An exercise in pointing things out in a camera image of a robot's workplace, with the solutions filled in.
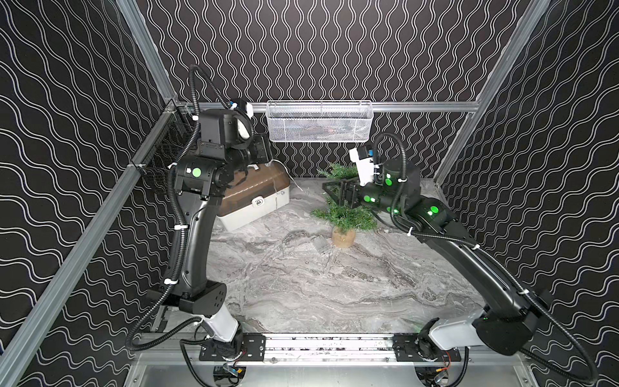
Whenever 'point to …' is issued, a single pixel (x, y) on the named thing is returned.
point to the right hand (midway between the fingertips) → (331, 180)
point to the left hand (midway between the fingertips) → (266, 133)
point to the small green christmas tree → (342, 220)
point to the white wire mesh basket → (320, 121)
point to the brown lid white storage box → (267, 188)
